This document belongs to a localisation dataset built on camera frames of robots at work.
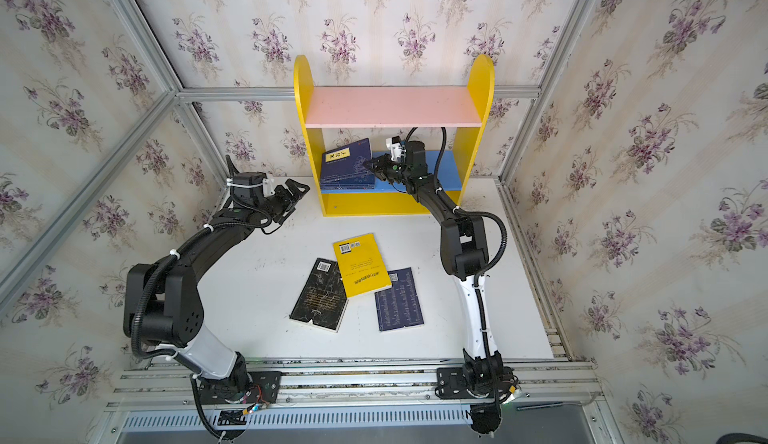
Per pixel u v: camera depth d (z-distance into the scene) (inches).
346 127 43.4
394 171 34.7
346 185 38.4
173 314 17.7
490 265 21.8
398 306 33.9
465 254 24.3
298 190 31.9
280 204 30.7
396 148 36.5
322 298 34.0
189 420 30.1
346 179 38.0
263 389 28.4
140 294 17.8
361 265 36.6
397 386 29.4
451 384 28.8
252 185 27.2
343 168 38.2
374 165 36.6
